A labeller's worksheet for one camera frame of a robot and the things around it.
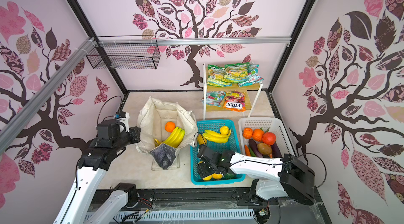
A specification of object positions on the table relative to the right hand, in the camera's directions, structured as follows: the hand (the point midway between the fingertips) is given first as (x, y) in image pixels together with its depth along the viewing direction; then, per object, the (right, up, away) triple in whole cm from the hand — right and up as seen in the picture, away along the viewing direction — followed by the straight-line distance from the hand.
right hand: (201, 168), depth 79 cm
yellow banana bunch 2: (+9, +14, +13) cm, 21 cm away
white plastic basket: (+43, +21, +13) cm, 49 cm away
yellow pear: (+3, -1, -9) cm, 9 cm away
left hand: (-29, +20, -6) cm, 36 cm away
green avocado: (+14, -3, -3) cm, 15 cm away
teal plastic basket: (+17, +10, +8) cm, 21 cm away
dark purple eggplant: (+30, +9, +8) cm, 33 cm away
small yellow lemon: (+8, -3, -3) cm, 9 cm away
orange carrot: (+26, +7, +8) cm, 28 cm away
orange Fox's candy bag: (+19, +36, +11) cm, 42 cm away
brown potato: (+34, +9, +4) cm, 36 cm away
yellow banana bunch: (-16, +13, +10) cm, 23 cm away
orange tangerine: (-20, +20, +16) cm, 32 cm away
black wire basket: (-38, +66, +15) cm, 77 cm away
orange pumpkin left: (+27, +17, +11) cm, 33 cm away
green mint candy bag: (+8, +37, +11) cm, 40 cm away
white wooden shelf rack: (+25, +40, -1) cm, 47 cm away
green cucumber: (+28, +6, +6) cm, 30 cm away
